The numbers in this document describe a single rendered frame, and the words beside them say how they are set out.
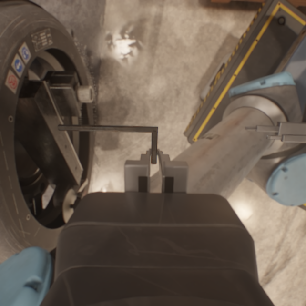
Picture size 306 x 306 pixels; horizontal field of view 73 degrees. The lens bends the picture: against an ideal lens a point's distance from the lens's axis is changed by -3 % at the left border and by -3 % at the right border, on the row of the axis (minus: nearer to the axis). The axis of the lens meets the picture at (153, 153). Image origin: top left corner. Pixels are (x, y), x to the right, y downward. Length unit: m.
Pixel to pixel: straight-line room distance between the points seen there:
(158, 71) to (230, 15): 0.48
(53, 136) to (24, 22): 0.26
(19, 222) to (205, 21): 1.22
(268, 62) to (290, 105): 0.53
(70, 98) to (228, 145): 0.39
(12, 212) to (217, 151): 0.40
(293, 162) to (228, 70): 0.54
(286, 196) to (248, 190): 0.94
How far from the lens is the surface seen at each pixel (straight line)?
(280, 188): 0.60
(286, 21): 1.12
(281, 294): 2.30
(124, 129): 0.16
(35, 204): 0.83
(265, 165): 0.60
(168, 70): 1.26
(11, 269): 0.27
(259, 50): 1.05
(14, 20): 0.55
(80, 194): 0.79
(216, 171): 0.32
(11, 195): 0.49
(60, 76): 0.61
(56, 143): 0.62
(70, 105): 0.60
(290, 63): 0.86
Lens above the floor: 1.26
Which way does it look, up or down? 73 degrees down
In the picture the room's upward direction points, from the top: 179 degrees clockwise
